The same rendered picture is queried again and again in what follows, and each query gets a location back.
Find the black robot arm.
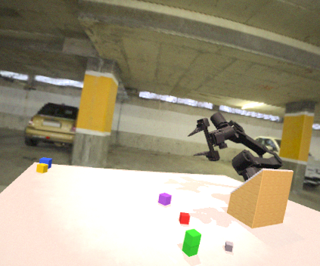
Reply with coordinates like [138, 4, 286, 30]
[210, 112, 283, 181]

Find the green block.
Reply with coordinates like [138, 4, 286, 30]
[182, 240, 199, 257]
[184, 229, 201, 247]

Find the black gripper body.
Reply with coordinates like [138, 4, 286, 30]
[197, 117, 225, 161]

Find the red block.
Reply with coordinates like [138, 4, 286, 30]
[179, 212, 191, 224]

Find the blue cube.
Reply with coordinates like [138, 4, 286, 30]
[39, 157, 52, 169]

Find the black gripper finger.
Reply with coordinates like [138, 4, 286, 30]
[188, 123, 205, 137]
[194, 151, 214, 159]

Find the purple cube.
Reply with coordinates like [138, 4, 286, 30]
[158, 193, 172, 206]

